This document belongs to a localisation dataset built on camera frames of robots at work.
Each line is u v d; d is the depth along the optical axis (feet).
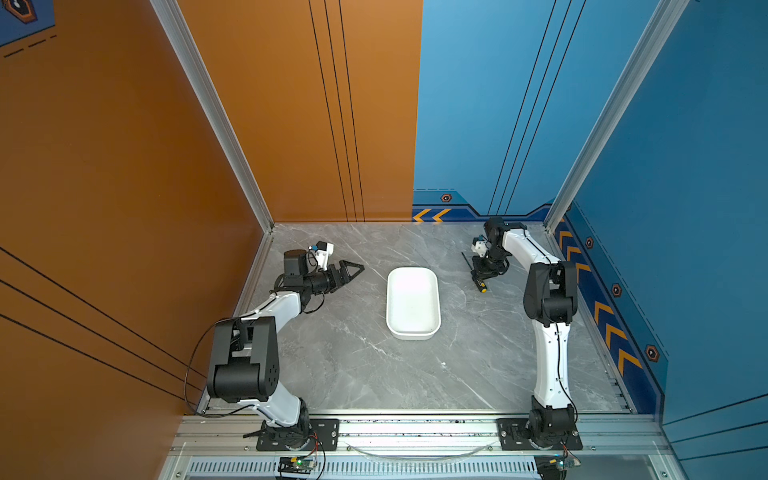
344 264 2.64
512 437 2.38
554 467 2.30
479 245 3.26
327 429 2.43
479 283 3.28
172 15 2.28
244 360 1.51
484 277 3.20
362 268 2.76
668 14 2.29
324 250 2.77
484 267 3.07
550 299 2.04
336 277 2.61
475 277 3.30
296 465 2.31
